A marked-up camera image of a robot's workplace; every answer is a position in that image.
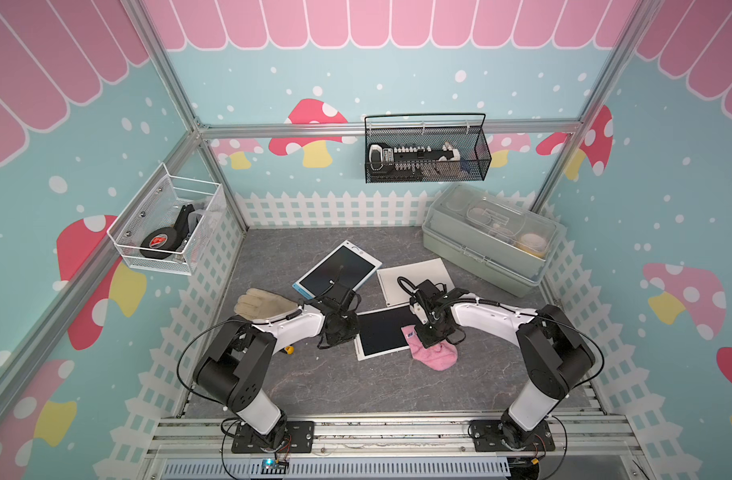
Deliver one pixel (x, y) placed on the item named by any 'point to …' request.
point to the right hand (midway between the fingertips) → (426, 338)
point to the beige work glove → (258, 303)
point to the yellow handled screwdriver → (288, 350)
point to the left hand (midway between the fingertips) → (356, 339)
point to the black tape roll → (162, 238)
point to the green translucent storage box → (504, 242)
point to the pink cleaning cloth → (441, 356)
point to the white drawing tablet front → (416, 273)
